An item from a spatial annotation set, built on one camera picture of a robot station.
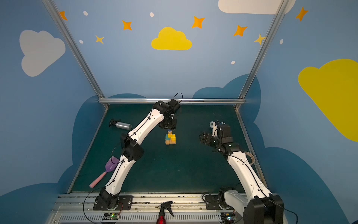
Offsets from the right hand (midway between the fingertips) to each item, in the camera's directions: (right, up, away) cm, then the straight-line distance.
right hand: (206, 135), depth 82 cm
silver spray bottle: (-62, +5, +22) cm, 66 cm away
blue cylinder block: (-23, +3, +8) cm, 25 cm away
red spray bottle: (-25, -39, -15) cm, 49 cm away
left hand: (-21, +4, +8) cm, 23 cm away
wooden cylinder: (-23, +1, +10) cm, 25 cm away
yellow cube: (-23, -1, +11) cm, 26 cm away
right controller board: (+9, -42, -11) cm, 44 cm away
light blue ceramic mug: (+8, +6, +22) cm, 24 cm away
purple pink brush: (-61, -20, +5) cm, 64 cm away
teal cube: (-25, -3, +13) cm, 29 cm away
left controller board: (-52, -40, -12) cm, 67 cm away
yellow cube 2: (-21, -3, +13) cm, 25 cm away
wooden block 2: (-21, -6, +13) cm, 25 cm away
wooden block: (-25, -6, +13) cm, 29 cm away
